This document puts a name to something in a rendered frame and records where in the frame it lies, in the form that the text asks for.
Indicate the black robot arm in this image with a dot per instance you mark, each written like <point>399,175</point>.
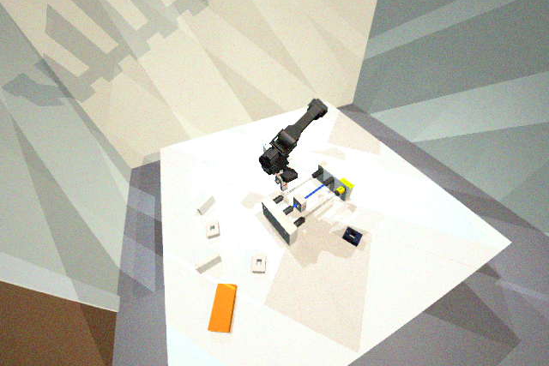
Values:
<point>288,138</point>

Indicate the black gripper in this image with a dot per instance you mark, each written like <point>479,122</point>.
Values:
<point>288,174</point>

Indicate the orange rectangular block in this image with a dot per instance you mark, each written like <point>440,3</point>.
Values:
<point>223,307</point>

